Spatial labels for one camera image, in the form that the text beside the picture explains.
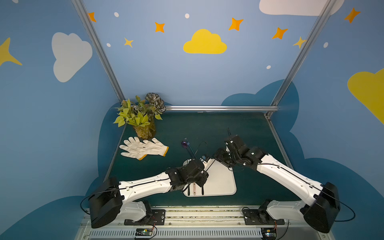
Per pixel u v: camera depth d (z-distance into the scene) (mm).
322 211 382
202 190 835
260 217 665
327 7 699
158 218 742
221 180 848
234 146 601
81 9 692
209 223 739
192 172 586
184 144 1013
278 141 1109
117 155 972
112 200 404
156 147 1008
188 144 1015
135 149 993
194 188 838
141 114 950
